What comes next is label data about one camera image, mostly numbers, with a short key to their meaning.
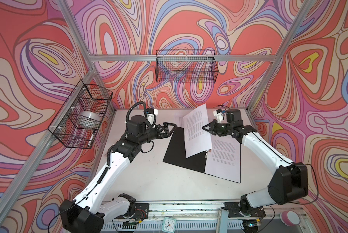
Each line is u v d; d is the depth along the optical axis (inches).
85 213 14.4
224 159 36.1
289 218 26.5
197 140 32.4
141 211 28.6
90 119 27.5
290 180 18.4
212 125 28.3
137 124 20.3
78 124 28.5
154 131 24.2
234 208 28.9
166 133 24.0
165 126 24.2
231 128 25.0
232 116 25.2
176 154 35.5
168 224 26.9
